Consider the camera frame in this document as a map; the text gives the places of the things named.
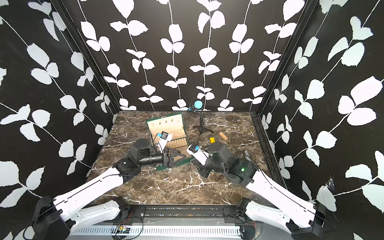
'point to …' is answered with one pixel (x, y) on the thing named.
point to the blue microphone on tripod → (196, 105)
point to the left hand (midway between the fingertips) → (183, 154)
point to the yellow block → (212, 140)
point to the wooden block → (223, 136)
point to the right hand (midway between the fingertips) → (191, 158)
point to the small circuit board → (124, 230)
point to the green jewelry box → (174, 125)
